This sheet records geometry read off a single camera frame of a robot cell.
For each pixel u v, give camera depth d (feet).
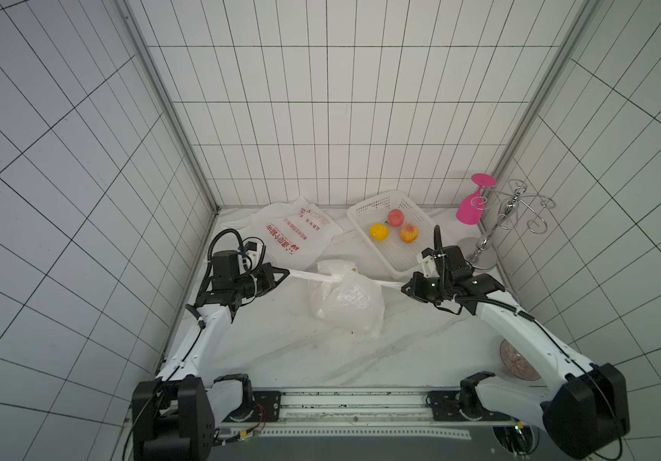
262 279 2.35
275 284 2.47
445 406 2.40
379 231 3.49
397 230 3.55
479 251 3.31
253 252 2.44
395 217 3.58
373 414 2.38
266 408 2.35
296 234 3.61
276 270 2.54
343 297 2.44
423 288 2.34
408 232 3.39
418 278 2.35
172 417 1.38
